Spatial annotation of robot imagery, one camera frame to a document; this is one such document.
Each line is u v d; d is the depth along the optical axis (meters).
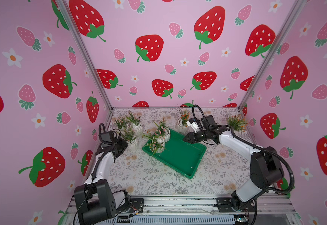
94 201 0.45
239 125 0.94
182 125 0.99
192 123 0.80
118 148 0.78
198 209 0.73
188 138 0.81
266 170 0.45
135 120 0.96
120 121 0.95
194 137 0.76
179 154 0.95
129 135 0.91
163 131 0.87
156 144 0.85
